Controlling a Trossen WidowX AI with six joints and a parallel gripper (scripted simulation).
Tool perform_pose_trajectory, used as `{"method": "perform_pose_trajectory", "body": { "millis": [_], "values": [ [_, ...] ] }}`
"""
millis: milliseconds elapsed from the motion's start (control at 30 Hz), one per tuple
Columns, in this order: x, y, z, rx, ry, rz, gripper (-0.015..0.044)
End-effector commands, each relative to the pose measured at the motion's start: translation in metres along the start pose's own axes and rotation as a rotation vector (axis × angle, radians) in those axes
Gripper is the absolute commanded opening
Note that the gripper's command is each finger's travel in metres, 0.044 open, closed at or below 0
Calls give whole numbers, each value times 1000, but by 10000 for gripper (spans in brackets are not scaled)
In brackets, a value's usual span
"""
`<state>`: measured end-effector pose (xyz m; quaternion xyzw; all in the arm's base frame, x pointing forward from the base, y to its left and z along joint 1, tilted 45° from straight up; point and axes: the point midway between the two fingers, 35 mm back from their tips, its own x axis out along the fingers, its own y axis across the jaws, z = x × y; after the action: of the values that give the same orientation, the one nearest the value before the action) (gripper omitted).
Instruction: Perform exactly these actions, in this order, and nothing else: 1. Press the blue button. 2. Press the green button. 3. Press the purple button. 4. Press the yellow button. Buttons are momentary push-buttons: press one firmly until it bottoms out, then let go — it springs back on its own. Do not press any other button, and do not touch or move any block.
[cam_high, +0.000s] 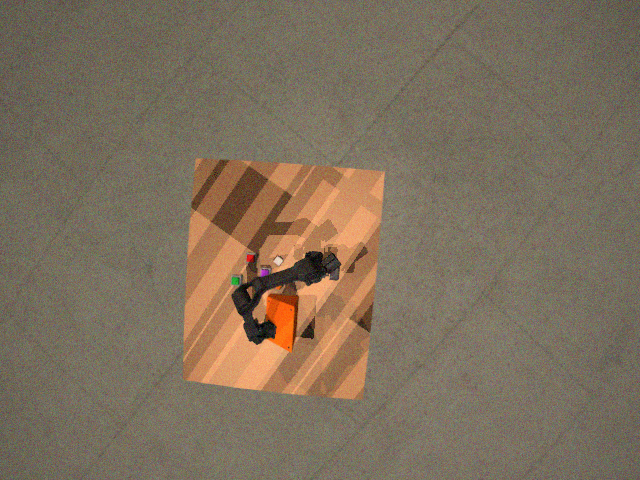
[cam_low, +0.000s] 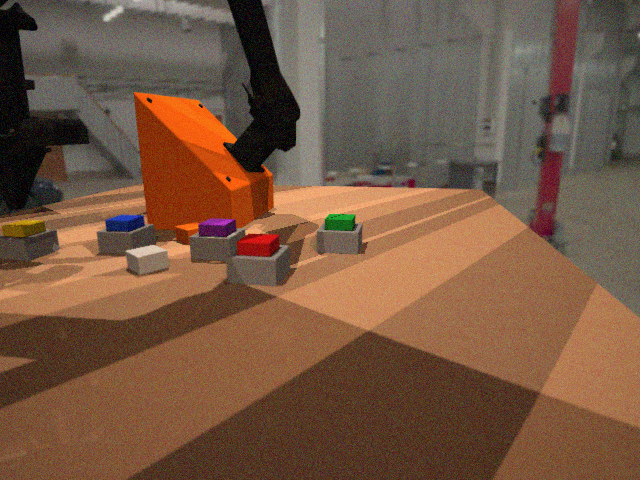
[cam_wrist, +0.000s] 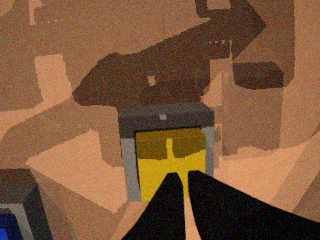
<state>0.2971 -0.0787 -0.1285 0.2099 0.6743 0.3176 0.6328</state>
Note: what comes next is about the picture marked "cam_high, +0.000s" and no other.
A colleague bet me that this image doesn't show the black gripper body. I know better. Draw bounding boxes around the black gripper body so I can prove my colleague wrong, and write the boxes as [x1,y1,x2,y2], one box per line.
[329,267,340,281]

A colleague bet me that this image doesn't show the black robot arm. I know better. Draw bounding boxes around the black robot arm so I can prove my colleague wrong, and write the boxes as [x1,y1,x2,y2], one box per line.
[231,251,342,345]

